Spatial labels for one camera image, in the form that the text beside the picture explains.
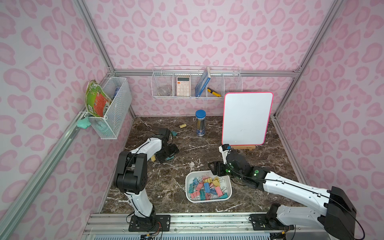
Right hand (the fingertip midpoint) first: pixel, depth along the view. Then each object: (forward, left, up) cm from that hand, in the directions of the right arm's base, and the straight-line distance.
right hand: (211, 164), depth 77 cm
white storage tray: (-8, +5, -10) cm, 13 cm away
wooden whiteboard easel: (+17, -26, -11) cm, 33 cm away
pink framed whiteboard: (+27, -21, +6) cm, 35 cm away
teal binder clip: (-8, +11, -12) cm, 18 cm away
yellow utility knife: (+45, -3, +11) cm, 47 cm away
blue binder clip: (-9, +2, -9) cm, 13 cm away
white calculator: (+46, +17, +16) cm, 51 cm away
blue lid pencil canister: (+30, +6, -1) cm, 30 cm away
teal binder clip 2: (+31, +25, -14) cm, 42 cm away
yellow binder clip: (+39, +20, -14) cm, 46 cm away
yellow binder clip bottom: (+10, +36, -13) cm, 40 cm away
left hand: (+14, +24, -11) cm, 30 cm away
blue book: (+42, +5, +20) cm, 46 cm away
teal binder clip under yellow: (+10, +27, -13) cm, 32 cm away
